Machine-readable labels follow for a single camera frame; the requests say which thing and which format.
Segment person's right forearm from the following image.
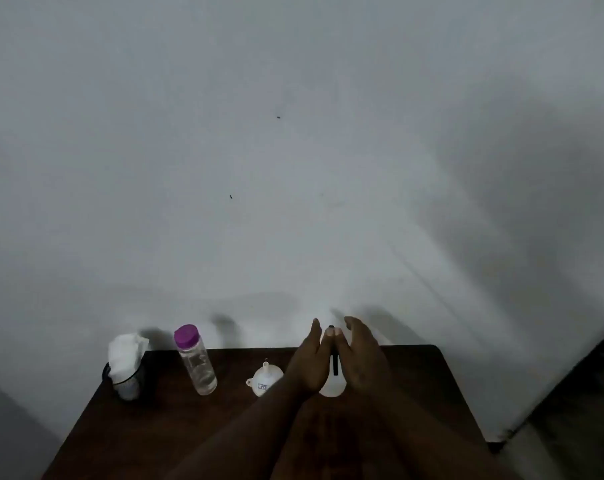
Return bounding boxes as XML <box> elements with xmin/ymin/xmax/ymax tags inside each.
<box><xmin>351</xmin><ymin>384</ymin><xmax>521</xmax><ymax>480</ymax></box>

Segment black spray head with tube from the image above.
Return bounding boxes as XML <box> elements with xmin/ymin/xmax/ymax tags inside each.
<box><xmin>325</xmin><ymin>324</ymin><xmax>341</xmax><ymax>377</ymax></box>

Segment black cup with tissues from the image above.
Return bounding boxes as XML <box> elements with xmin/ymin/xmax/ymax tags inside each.
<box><xmin>107</xmin><ymin>333</ymin><xmax>151</xmax><ymax>401</ymax></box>

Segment person's left hand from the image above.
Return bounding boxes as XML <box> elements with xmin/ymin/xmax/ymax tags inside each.
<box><xmin>284</xmin><ymin>318</ymin><xmax>333</xmax><ymax>395</ymax></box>

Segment white plastic funnel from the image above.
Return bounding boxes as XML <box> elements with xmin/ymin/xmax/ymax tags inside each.
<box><xmin>245</xmin><ymin>361</ymin><xmax>285</xmax><ymax>397</ymax></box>

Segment white spray bottle body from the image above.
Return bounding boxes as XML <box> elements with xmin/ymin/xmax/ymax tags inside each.
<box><xmin>317</xmin><ymin>324</ymin><xmax>348</xmax><ymax>398</ymax></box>

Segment clear plastic water bottle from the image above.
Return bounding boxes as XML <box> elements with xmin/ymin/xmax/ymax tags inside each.
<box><xmin>177</xmin><ymin>339</ymin><xmax>218</xmax><ymax>397</ymax></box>

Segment purple bottle cap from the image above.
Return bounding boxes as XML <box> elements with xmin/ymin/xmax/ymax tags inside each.
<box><xmin>173</xmin><ymin>324</ymin><xmax>201</xmax><ymax>351</ymax></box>

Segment person's right hand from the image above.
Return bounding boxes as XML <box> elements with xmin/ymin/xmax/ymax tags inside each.
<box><xmin>330</xmin><ymin>316</ymin><xmax>393</xmax><ymax>395</ymax></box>

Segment dark wooden table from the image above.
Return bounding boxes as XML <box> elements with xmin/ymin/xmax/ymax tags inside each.
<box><xmin>41</xmin><ymin>344</ymin><xmax>488</xmax><ymax>480</ymax></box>

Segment black mesh cup holder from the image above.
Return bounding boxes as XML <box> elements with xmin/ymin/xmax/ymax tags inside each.
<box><xmin>101</xmin><ymin>362</ymin><xmax>145</xmax><ymax>401</ymax></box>

